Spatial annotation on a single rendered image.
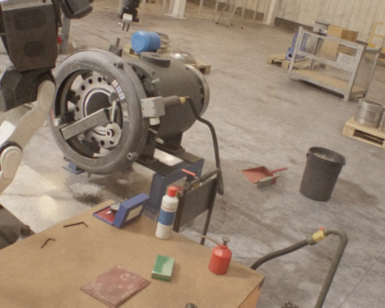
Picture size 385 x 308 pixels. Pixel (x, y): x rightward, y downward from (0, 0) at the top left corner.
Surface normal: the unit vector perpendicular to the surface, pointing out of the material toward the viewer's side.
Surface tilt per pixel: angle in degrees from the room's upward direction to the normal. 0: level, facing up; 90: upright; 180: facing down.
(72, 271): 0
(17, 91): 90
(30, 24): 97
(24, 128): 90
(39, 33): 112
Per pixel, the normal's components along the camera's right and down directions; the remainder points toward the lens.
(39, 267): 0.21, -0.91
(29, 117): 0.45, 0.68
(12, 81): -0.44, -0.28
